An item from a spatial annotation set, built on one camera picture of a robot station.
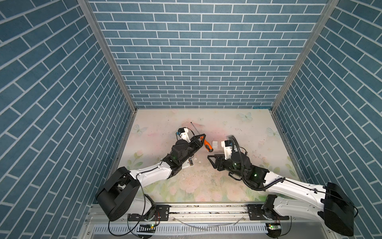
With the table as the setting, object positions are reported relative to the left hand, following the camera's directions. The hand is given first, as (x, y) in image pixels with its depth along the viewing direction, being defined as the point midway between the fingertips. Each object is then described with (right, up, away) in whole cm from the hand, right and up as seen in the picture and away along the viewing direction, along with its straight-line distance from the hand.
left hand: (207, 136), depth 78 cm
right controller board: (+33, -47, -5) cm, 57 cm away
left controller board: (-30, -45, -6) cm, 54 cm away
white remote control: (-10, -18, +13) cm, 24 cm away
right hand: (0, -9, -3) cm, 10 cm away
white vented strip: (+2, -44, -7) cm, 44 cm away
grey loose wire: (+1, -42, -7) cm, 43 cm away
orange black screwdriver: (0, -5, -1) cm, 5 cm away
